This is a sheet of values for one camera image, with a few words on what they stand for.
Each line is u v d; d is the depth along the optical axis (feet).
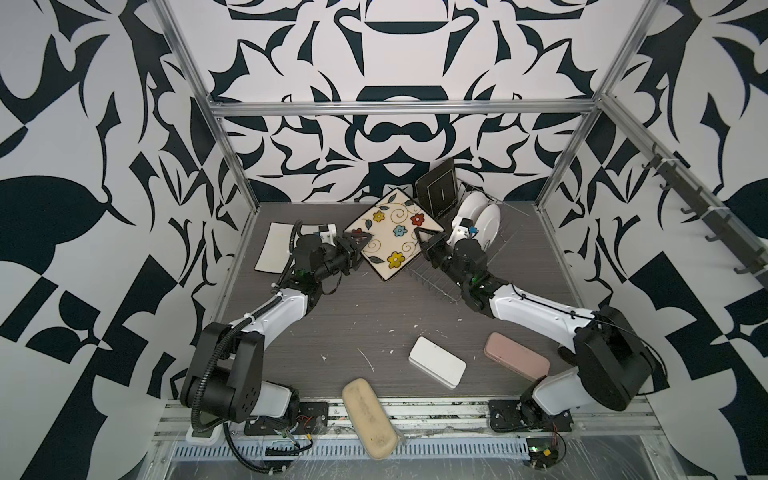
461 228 2.47
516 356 2.67
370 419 2.33
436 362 2.61
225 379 1.40
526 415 2.18
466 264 2.05
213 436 2.25
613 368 1.43
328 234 2.60
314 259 2.10
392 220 2.73
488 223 3.18
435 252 2.38
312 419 2.39
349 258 2.42
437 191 3.38
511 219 3.54
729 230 1.80
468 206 3.23
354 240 2.47
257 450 2.32
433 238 2.38
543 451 2.33
